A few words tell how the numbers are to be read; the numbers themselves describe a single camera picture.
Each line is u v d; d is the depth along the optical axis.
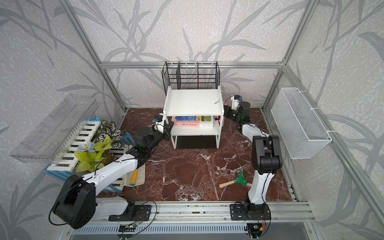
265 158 0.52
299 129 0.64
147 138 0.62
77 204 0.41
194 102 0.75
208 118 0.85
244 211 0.73
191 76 1.04
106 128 0.75
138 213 0.72
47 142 0.64
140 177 0.85
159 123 0.67
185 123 0.86
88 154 0.69
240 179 0.84
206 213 0.75
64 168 0.61
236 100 0.86
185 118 0.86
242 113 0.76
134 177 0.83
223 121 0.76
